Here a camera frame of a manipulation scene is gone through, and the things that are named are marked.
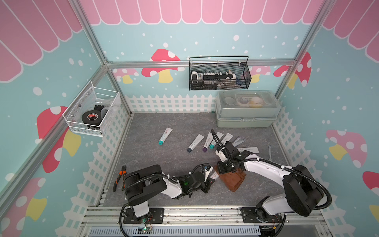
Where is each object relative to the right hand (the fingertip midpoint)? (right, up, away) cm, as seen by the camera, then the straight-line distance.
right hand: (217, 169), depth 87 cm
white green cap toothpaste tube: (-2, +12, +11) cm, 16 cm away
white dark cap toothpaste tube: (-12, +14, +15) cm, 24 cm away
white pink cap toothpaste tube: (-2, -3, -2) cm, 4 cm away
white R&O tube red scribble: (+9, +17, +16) cm, 25 cm away
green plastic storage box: (+23, +38, +17) cm, 48 cm away
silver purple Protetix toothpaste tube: (+18, +15, +16) cm, 28 cm away
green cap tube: (-34, +19, +18) cm, 43 cm away
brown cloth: (+8, -5, -4) cm, 10 cm away
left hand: (-3, -7, -1) cm, 8 cm away
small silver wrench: (+35, +4, +8) cm, 36 cm away
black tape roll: (-63, +30, -16) cm, 72 cm away
